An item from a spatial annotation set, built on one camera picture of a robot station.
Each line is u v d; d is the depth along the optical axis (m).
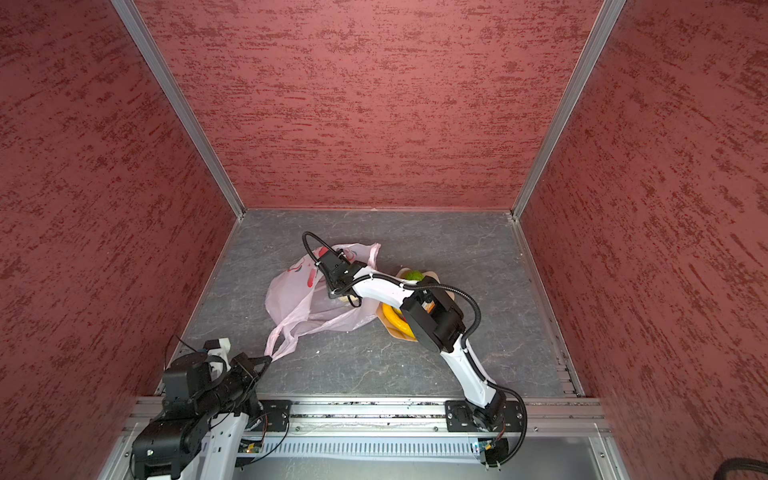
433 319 0.54
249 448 0.71
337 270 0.74
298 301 0.77
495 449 0.71
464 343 0.57
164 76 0.81
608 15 0.71
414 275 0.91
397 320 0.85
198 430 0.48
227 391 0.57
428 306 0.59
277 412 0.74
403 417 0.76
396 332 0.84
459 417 0.74
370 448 0.77
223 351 0.64
